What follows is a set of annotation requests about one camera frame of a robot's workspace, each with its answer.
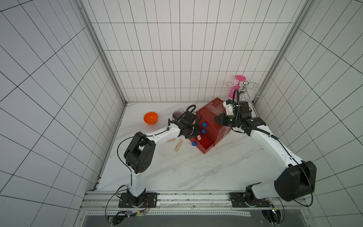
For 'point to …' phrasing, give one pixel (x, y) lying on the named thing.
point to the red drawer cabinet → (211, 130)
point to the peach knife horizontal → (171, 139)
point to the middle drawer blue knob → (203, 131)
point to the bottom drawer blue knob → (194, 144)
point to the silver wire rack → (244, 90)
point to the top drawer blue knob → (204, 124)
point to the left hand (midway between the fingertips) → (198, 135)
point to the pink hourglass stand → (240, 78)
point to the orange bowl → (151, 118)
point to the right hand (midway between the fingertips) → (216, 118)
